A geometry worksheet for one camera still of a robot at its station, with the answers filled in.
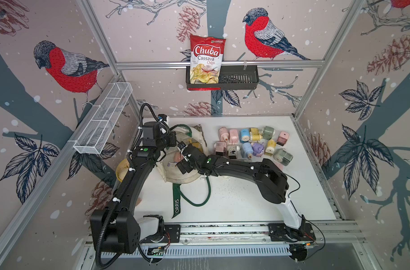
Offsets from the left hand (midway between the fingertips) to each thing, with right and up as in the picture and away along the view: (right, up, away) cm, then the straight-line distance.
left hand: (176, 129), depth 81 cm
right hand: (+2, -16, +7) cm, 18 cm away
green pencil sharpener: (+53, -2, +23) cm, 58 cm away
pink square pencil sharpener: (+62, -5, +21) cm, 65 cm away
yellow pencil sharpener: (+51, -12, +14) cm, 54 cm away
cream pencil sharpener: (+30, -13, +17) cm, 36 cm away
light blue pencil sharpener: (+38, -12, +13) cm, 42 cm away
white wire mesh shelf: (-35, +5, -2) cm, 35 cm away
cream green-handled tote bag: (-8, -22, +15) cm, 27 cm away
